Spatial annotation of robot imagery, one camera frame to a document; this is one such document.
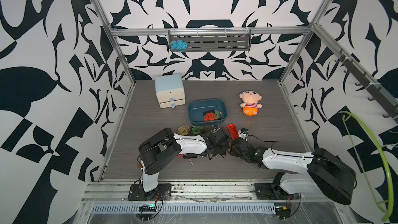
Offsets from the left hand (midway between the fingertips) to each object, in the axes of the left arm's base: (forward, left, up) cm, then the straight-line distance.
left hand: (228, 144), depth 87 cm
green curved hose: (-32, -43, +24) cm, 59 cm away
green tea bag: (+21, +3, -1) cm, 21 cm away
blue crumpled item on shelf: (+47, +26, +33) cm, 63 cm away
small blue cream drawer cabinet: (+31, +33, +12) cm, 46 cm away
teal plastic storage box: (+26, +17, -1) cm, 31 cm away
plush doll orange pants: (+28, -19, +4) cm, 34 cm away
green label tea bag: (+10, +17, -1) cm, 20 cm away
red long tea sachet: (+8, -4, 0) cm, 9 cm away
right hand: (0, -1, -2) cm, 2 cm away
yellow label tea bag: (+10, +25, -1) cm, 27 cm away
